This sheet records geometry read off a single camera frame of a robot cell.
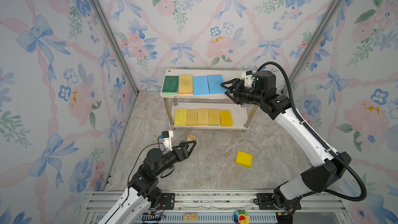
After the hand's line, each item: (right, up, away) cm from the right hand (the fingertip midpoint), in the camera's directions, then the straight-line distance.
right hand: (221, 87), depth 69 cm
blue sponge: (-3, +3, +7) cm, 8 cm away
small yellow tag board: (-14, -58, 0) cm, 60 cm away
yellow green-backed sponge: (-1, -15, +26) cm, 30 cm away
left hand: (-13, -25, +1) cm, 29 cm away
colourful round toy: (+9, -58, 0) cm, 59 cm away
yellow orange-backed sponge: (-8, -15, +26) cm, 31 cm away
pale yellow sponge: (-15, -15, +26) cm, 34 cm away
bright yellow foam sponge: (+15, -38, +17) cm, 44 cm away
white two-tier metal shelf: (+17, -14, +30) cm, 38 cm away
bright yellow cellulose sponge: (-22, -15, +27) cm, 38 cm away
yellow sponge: (+6, -16, +28) cm, 32 cm away
